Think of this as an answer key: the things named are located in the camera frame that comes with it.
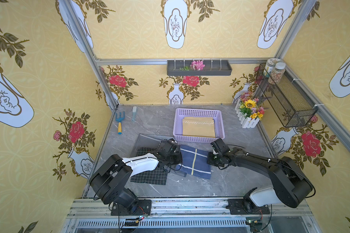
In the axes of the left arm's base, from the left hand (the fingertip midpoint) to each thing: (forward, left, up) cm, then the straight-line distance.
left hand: (177, 156), depth 90 cm
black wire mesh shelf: (+18, -64, +27) cm, 72 cm away
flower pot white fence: (+26, -48, +13) cm, 56 cm away
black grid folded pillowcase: (-11, +12, -1) cm, 16 cm away
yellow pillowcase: (+23, -16, -1) cm, 28 cm away
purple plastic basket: (+36, -4, 0) cm, 36 cm away
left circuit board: (-33, +23, -4) cm, 40 cm away
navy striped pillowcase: (-4, -10, 0) cm, 11 cm away
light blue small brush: (+41, +34, -3) cm, 53 cm away
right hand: (-1, -19, -1) cm, 20 cm away
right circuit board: (-35, -35, -2) cm, 49 cm away
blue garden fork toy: (+32, +44, -4) cm, 55 cm away
